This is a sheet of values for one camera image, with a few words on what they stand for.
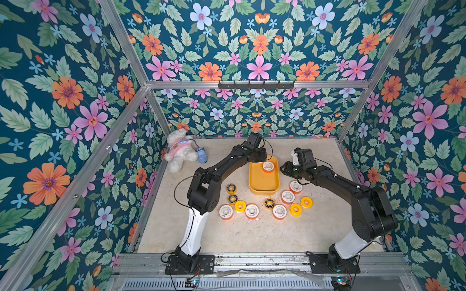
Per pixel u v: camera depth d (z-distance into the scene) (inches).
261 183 39.4
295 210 34.6
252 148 30.1
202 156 40.3
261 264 29.5
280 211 34.5
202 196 21.9
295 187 37.7
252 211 34.6
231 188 37.7
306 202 35.7
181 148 41.0
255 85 36.6
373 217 18.1
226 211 34.5
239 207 35.1
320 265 28.9
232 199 36.4
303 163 28.4
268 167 40.3
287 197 36.3
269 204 35.7
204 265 28.9
